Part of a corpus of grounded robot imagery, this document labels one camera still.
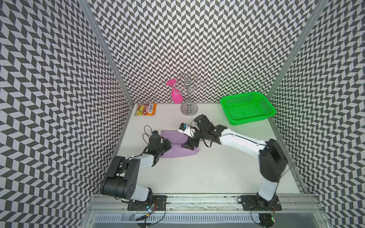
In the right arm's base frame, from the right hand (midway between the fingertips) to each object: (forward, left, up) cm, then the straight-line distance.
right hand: (185, 141), depth 82 cm
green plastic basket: (+37, -44, -13) cm, 59 cm away
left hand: (+5, +11, -11) cm, 16 cm away
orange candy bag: (+34, +32, -9) cm, 48 cm away
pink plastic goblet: (+37, +7, +3) cm, 38 cm away
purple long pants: (+6, +6, -8) cm, 12 cm away
